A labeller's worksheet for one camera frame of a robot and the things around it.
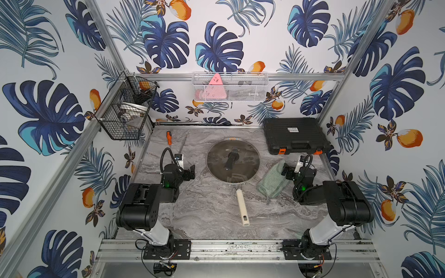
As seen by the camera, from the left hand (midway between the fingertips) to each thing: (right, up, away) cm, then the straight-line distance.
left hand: (185, 163), depth 94 cm
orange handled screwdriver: (-15, +15, +20) cm, 29 cm away
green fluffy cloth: (+48, -10, 0) cm, 49 cm away
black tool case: (+66, +16, +15) cm, 70 cm away
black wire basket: (-27, +25, -11) cm, 39 cm away
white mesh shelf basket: (+29, +44, +6) cm, 53 cm away
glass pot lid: (+27, +9, +21) cm, 35 cm away
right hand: (+61, -1, +1) cm, 61 cm away
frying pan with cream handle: (+28, -5, 0) cm, 28 cm away
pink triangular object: (+17, +39, -4) cm, 43 cm away
